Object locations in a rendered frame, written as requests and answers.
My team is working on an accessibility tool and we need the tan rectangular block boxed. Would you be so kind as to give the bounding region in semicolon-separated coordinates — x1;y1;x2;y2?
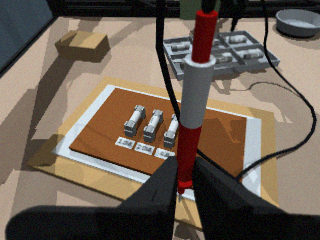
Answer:
55;30;110;63

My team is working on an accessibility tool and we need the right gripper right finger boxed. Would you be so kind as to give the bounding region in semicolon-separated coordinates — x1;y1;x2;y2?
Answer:
192;156;320;240

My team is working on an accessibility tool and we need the red test probe with black lead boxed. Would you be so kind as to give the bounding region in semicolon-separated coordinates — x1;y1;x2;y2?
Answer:
156;0;317;202

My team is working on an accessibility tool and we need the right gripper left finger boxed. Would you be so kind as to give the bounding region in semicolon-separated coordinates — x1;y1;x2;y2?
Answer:
5;156;178;240

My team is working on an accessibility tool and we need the grey round shallow dish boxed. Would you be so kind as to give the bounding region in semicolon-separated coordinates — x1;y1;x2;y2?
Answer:
276;9;320;39

